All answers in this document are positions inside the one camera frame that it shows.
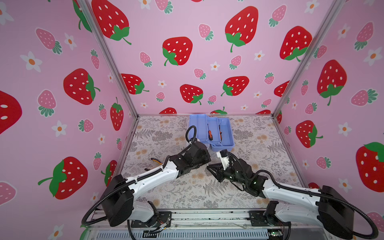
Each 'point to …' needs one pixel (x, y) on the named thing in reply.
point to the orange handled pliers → (220, 133)
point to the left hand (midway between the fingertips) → (212, 154)
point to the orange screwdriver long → (210, 134)
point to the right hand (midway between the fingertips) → (207, 167)
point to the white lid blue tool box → (215, 133)
